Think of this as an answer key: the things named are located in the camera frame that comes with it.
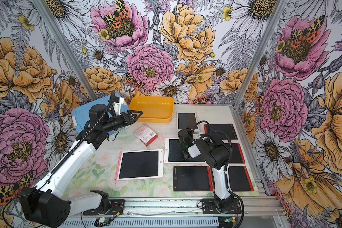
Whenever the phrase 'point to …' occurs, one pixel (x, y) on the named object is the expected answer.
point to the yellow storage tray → (155, 109)
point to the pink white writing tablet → (173, 153)
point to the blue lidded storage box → (80, 115)
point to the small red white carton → (146, 135)
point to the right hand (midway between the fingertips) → (185, 128)
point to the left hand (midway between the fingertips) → (139, 118)
